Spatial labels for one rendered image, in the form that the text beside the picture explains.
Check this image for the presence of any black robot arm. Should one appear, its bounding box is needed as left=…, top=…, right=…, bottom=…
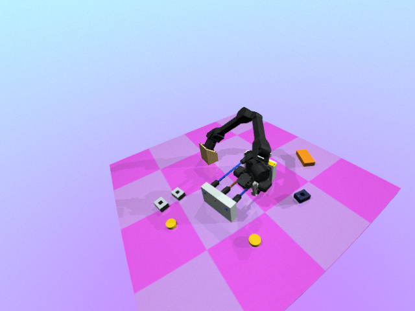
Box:
left=202, top=107, right=272, bottom=189

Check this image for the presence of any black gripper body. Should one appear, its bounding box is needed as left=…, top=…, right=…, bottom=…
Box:
left=233, top=166, right=272, bottom=192

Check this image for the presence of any yellow short cylinder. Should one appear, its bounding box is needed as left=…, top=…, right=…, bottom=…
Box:
left=165, top=218, right=177, bottom=229
left=248, top=234, right=261, bottom=247

